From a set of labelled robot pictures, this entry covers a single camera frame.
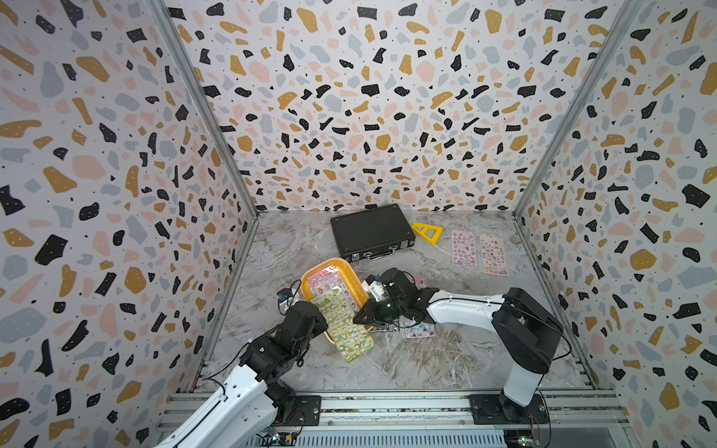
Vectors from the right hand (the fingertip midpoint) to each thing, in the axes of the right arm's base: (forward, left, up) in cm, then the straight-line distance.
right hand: (354, 323), depth 80 cm
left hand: (+2, +8, +4) cm, 9 cm away
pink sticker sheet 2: (+34, -51, -11) cm, 62 cm away
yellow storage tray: (+11, 0, 0) cm, 11 cm away
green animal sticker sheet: (+4, +5, 0) cm, 7 cm away
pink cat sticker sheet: (+14, +9, +2) cm, 17 cm away
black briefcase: (+40, -3, -5) cm, 41 cm away
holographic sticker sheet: (+2, -20, -10) cm, 23 cm away
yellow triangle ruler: (+40, -28, -9) cm, 50 cm away
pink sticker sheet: (+37, -40, -10) cm, 56 cm away
